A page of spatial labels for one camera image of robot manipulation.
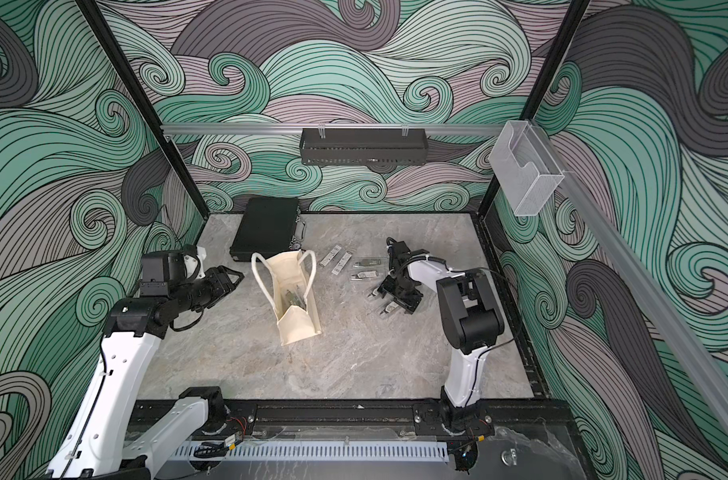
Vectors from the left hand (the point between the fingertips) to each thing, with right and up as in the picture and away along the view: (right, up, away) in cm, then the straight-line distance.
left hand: (236, 276), depth 71 cm
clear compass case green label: (+33, +1, +33) cm, 46 cm away
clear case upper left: (+19, +2, +33) cm, 38 cm away
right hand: (+39, -12, +23) cm, 47 cm away
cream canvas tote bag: (+7, -5, +27) cm, 28 cm away
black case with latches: (-7, +14, +47) cm, 50 cm away
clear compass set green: (+10, -10, +21) cm, 25 cm away
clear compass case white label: (+32, -4, +29) cm, 43 cm away
